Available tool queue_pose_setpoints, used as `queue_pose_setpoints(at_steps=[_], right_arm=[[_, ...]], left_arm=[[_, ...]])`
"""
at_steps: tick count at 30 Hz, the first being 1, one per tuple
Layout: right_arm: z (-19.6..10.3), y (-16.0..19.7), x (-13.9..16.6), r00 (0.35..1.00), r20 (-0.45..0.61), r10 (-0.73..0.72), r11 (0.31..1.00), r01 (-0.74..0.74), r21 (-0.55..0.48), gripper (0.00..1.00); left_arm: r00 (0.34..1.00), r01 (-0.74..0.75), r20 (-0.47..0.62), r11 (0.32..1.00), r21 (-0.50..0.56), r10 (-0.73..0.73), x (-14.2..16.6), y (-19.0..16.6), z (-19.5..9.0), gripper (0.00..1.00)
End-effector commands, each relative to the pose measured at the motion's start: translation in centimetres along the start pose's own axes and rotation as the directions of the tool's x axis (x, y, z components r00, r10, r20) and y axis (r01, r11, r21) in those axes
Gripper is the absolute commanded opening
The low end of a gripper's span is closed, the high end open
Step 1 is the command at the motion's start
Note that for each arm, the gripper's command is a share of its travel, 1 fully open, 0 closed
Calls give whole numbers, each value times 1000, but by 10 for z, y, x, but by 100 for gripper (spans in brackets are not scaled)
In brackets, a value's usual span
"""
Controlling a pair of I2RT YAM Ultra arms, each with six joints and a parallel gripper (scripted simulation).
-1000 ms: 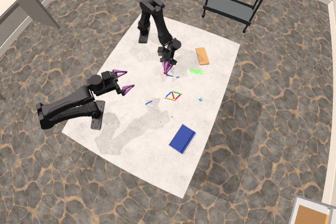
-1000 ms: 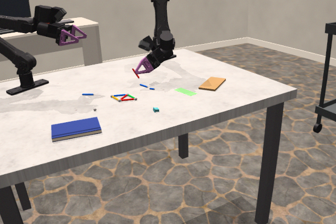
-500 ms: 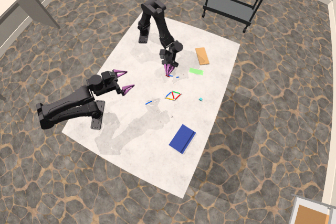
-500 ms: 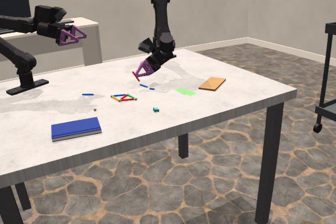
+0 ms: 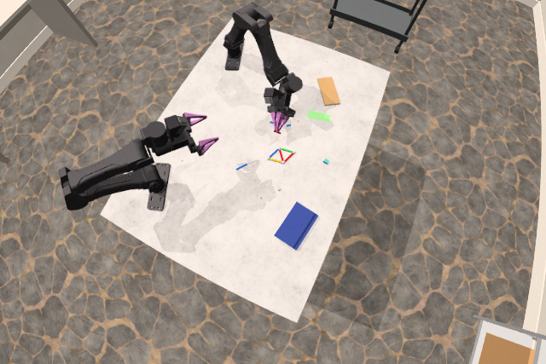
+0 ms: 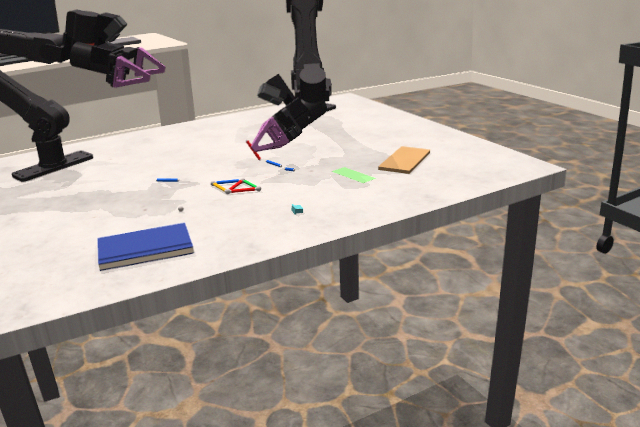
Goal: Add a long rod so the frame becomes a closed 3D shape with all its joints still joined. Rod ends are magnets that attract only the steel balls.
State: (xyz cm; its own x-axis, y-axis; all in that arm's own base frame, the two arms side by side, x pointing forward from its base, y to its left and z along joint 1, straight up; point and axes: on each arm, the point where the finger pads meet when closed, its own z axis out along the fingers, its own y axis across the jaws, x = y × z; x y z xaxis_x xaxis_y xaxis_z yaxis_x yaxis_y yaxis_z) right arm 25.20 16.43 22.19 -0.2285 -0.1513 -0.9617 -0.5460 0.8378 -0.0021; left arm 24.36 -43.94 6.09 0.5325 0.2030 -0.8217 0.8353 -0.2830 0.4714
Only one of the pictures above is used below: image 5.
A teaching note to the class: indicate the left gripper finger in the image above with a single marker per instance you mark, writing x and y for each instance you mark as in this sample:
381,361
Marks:
278,119
273,115

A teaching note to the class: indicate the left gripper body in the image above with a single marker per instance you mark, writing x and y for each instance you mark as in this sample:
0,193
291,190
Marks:
286,110

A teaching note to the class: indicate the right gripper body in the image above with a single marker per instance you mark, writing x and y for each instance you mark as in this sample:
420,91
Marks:
192,146

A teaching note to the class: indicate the orange flat rectangular block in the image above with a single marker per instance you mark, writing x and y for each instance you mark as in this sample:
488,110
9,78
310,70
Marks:
328,91

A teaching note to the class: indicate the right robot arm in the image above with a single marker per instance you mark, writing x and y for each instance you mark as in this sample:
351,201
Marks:
132,157

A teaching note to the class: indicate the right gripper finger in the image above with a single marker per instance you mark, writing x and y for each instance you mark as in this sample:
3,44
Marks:
191,115
205,144

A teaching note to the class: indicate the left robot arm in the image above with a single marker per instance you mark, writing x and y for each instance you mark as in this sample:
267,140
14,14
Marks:
274,69

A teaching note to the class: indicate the blue flat rectangular block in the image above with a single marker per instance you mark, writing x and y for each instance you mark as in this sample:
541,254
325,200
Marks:
296,225

